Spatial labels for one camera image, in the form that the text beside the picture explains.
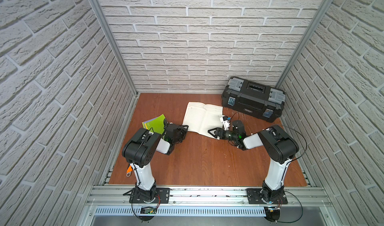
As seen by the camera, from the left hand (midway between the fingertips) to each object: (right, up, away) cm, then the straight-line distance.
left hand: (191, 124), depth 95 cm
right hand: (+14, -5, -1) cm, 15 cm away
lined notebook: (+7, +4, +8) cm, 12 cm away
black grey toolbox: (+46, +15, -2) cm, 48 cm away
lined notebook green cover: (-24, 0, +5) cm, 24 cm away
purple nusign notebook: (-30, -1, +5) cm, 31 cm away
